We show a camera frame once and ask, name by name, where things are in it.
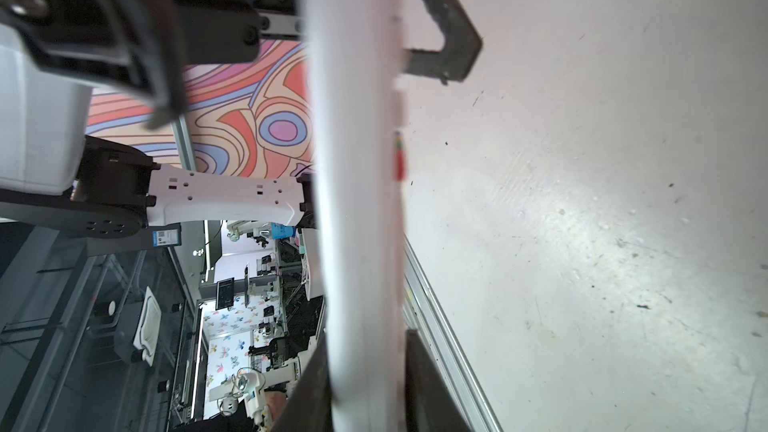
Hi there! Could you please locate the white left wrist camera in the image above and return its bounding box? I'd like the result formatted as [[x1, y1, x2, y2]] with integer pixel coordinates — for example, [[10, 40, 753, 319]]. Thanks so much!
[[1, 26, 92, 195]]

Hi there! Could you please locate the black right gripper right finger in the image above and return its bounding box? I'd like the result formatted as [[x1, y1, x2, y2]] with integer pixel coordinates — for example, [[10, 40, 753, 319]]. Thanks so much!
[[405, 329, 470, 432]]

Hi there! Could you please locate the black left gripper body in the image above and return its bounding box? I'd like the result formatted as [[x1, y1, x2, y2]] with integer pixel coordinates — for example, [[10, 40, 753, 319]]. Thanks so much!
[[1, 0, 299, 128]]

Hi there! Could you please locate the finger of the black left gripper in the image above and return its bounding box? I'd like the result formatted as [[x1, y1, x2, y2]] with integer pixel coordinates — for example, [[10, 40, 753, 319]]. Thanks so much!
[[404, 0, 483, 84]]

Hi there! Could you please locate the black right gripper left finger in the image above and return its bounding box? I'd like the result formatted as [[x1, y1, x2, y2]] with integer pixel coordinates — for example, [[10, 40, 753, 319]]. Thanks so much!
[[273, 335, 333, 432]]

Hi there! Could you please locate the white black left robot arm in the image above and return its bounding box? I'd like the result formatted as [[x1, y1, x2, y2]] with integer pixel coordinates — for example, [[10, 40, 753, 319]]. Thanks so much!
[[1, 0, 317, 239]]

